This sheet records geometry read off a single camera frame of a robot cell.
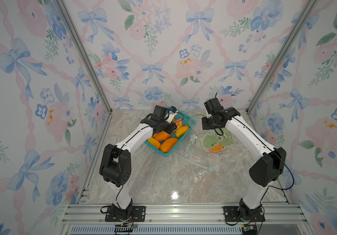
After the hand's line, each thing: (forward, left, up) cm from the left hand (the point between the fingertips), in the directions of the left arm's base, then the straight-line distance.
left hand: (174, 124), depth 90 cm
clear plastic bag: (-20, -21, -15) cm, 32 cm away
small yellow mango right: (+5, -5, -12) cm, 14 cm away
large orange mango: (-11, -27, -10) cm, 30 cm away
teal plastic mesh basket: (+3, -8, 0) cm, 9 cm away
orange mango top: (-5, +13, -13) cm, 19 cm away
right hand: (-2, -19, +3) cm, 20 cm away
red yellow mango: (+1, -3, 0) cm, 3 cm away
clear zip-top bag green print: (-9, -23, -3) cm, 25 cm away
